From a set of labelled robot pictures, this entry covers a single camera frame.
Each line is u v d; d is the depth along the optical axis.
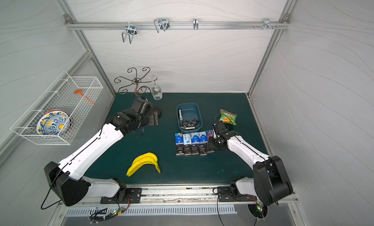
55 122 0.62
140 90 0.78
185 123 0.99
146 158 0.80
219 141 0.64
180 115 1.01
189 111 1.08
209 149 0.88
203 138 0.93
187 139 0.93
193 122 1.01
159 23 0.77
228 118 0.99
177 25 0.78
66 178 0.38
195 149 0.88
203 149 0.88
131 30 0.78
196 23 0.72
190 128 0.96
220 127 0.70
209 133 0.95
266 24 0.77
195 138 0.93
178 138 0.93
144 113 0.59
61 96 0.71
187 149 0.88
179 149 0.88
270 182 0.42
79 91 0.78
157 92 0.95
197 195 0.75
